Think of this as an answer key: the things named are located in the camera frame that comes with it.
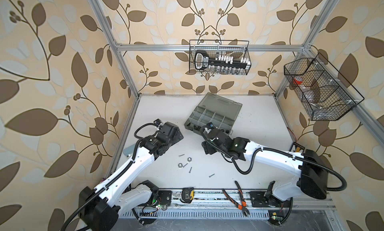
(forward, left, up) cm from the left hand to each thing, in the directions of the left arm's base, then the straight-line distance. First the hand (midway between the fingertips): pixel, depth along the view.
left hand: (176, 135), depth 79 cm
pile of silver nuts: (-10, -2, -17) cm, 20 cm away
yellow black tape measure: (-25, -7, -14) cm, 30 cm away
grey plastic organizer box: (+32, -24, -15) cm, 43 cm away
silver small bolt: (-13, -8, -17) cm, 23 cm away
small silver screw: (-15, -20, -17) cm, 30 cm away
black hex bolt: (+14, -10, -15) cm, 23 cm away
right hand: (-2, -17, -4) cm, 18 cm away
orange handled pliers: (-29, -35, -16) cm, 48 cm away
